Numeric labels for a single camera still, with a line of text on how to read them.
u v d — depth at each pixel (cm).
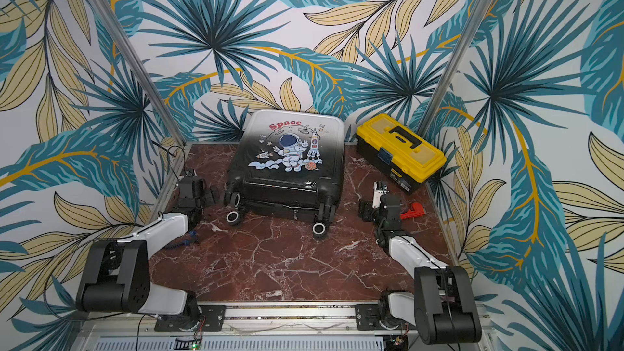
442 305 42
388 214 68
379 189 78
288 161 84
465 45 84
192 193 70
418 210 95
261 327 73
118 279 43
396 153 95
